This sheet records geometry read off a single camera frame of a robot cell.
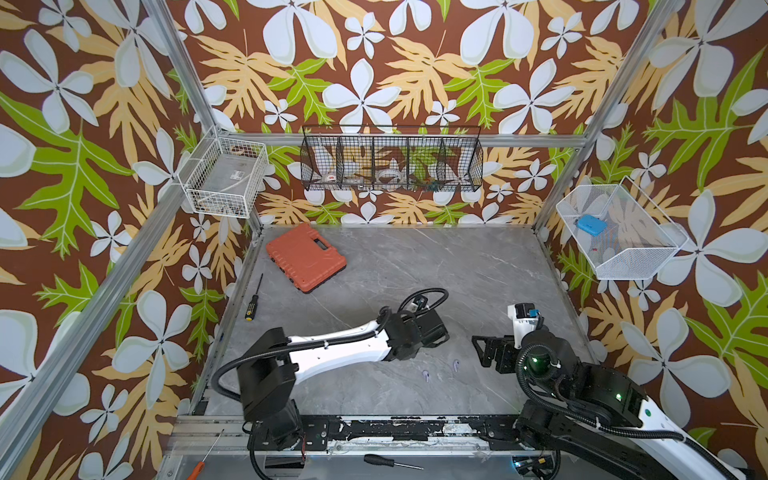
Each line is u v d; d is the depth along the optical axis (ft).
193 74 2.59
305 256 3.47
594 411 1.45
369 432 2.46
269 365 1.49
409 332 1.93
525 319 1.91
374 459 2.31
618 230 2.69
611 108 2.76
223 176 2.80
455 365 2.81
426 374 2.75
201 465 2.28
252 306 3.14
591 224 2.78
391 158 3.18
